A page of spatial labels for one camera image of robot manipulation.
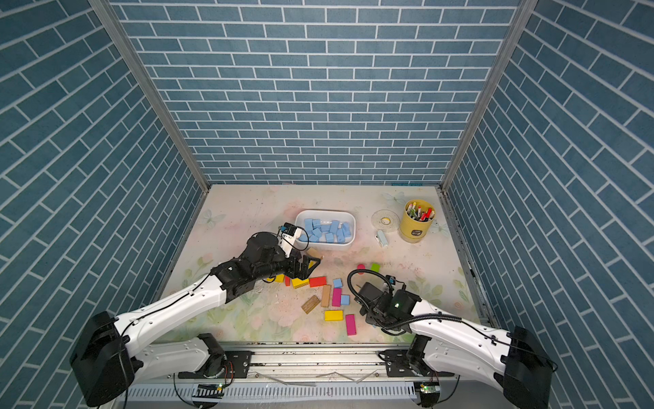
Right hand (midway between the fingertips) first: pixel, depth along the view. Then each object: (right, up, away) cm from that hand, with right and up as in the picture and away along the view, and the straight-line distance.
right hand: (374, 318), depth 80 cm
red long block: (-19, +9, +8) cm, 23 cm away
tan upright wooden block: (-16, +5, +7) cm, 18 cm away
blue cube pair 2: (-9, +4, +7) cm, 12 cm away
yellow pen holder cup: (+20, +33, +18) cm, 42 cm away
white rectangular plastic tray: (-26, +31, +25) cm, 47 cm away
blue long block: (-8, +27, +22) cm, 36 cm away
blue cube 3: (-21, +29, +24) cm, 43 cm away
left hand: (-18, +19, -3) cm, 27 cm away
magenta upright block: (-12, +4, +7) cm, 14 cm away
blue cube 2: (-20, +25, +23) cm, 39 cm away
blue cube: (-15, +23, +20) cm, 34 cm away
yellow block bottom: (-13, 0, +3) cm, 13 cm away
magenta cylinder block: (-3, +13, +13) cm, 19 cm away
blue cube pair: (-13, +27, +25) cm, 39 cm away
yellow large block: (-25, +9, +7) cm, 28 cm away
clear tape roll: (+9, +30, +28) cm, 42 cm away
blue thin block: (-11, +24, +22) cm, 34 cm away
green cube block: (+3, +13, +14) cm, 20 cm away
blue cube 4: (-12, +8, +10) cm, 18 cm away
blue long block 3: (-23, +23, +19) cm, 37 cm away
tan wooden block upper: (-21, +18, +18) cm, 33 cm away
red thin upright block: (-30, +9, +8) cm, 32 cm away
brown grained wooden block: (-21, +3, +4) cm, 22 cm away
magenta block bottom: (-7, -3, +2) cm, 8 cm away
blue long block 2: (-17, +27, +25) cm, 41 cm away
